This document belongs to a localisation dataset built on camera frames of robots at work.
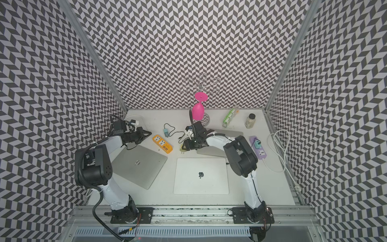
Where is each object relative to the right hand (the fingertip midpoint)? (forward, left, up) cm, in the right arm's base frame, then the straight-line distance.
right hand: (186, 148), depth 94 cm
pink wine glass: (+15, -8, +21) cm, 27 cm away
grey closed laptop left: (-10, +27, -1) cm, 29 cm away
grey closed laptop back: (+1, -14, -4) cm, 15 cm away
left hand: (+8, +22, +7) cm, 24 cm away
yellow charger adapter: (-1, +3, 0) cm, 3 cm away
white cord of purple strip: (-22, -65, -7) cm, 69 cm away
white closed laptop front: (-17, -9, -2) cm, 20 cm away
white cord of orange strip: (+34, +43, -5) cm, 55 cm away
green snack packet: (+22, -29, +4) cm, 37 cm away
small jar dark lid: (+18, -44, +5) cm, 47 cm away
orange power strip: (+1, +13, 0) cm, 13 cm away
